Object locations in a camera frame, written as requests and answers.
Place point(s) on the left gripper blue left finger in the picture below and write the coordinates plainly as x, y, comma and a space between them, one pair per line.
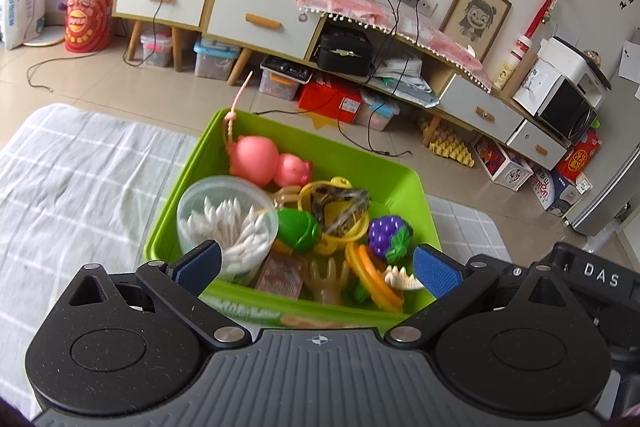
191, 274

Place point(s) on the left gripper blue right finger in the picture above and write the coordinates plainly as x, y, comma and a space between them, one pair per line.
444, 276

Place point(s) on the purple toy grapes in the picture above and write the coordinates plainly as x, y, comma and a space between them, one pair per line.
389, 238

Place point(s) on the clear cotton swab jar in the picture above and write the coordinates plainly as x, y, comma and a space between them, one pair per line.
236, 214

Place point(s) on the toy corn with green husk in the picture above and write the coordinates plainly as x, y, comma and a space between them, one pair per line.
298, 232

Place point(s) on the yellow toy pot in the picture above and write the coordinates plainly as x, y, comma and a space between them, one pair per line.
330, 245

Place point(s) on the amber rubber hand toy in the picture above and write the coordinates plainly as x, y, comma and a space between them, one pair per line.
327, 289

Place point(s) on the pink toy pig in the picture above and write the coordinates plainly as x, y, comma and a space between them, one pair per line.
257, 159

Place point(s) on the white toy box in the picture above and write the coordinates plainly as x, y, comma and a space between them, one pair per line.
504, 167

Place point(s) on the yellow egg tray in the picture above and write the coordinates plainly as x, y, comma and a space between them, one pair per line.
444, 142

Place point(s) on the grey checked table cloth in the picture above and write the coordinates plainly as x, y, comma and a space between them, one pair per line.
76, 187

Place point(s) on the red cardboard box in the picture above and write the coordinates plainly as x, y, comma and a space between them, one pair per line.
331, 97

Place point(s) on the white microwave oven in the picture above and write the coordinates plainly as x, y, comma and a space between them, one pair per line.
563, 89

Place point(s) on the black case on shelf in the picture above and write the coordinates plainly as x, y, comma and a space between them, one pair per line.
344, 50

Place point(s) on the framed girl drawing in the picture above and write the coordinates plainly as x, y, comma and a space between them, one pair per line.
475, 24

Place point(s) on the pink lace cloth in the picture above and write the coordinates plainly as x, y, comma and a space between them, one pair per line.
371, 14

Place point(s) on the red printed bucket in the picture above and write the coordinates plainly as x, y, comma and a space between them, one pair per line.
88, 25

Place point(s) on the wooden tv cabinet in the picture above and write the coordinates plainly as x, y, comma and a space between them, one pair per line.
280, 28

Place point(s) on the white paper bag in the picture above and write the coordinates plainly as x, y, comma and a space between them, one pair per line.
21, 21

